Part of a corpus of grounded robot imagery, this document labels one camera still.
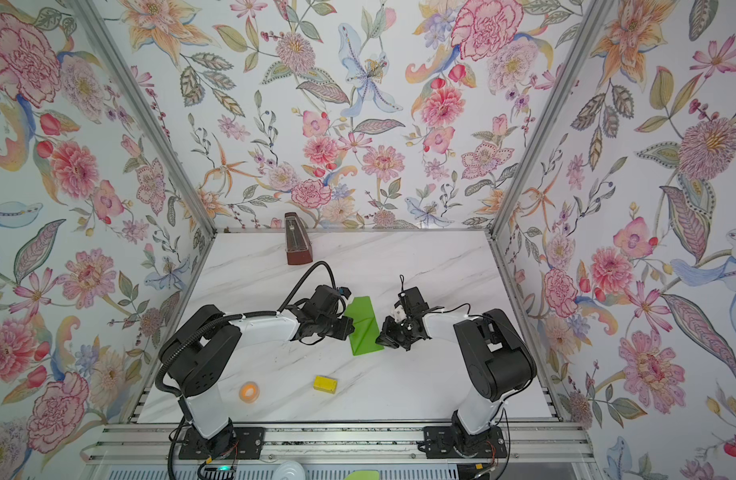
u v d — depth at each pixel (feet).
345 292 2.85
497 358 1.57
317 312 2.43
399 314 2.93
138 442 2.52
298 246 3.49
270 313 2.01
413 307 2.53
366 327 3.06
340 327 2.72
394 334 2.74
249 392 2.70
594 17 2.30
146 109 2.83
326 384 2.73
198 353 1.59
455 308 2.04
